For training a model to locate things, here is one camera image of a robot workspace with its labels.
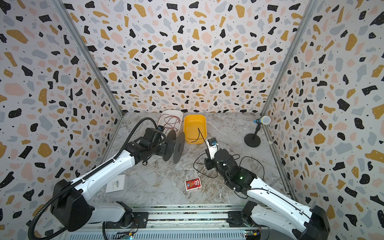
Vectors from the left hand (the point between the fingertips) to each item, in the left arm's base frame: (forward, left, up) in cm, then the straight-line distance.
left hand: (163, 143), depth 82 cm
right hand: (-7, -22, +6) cm, 24 cm away
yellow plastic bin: (+24, -17, -18) cm, 34 cm away
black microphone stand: (+14, -58, -18) cm, 62 cm away
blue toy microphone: (+10, -57, +7) cm, 58 cm away
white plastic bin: (+38, -4, -16) cm, 41 cm away
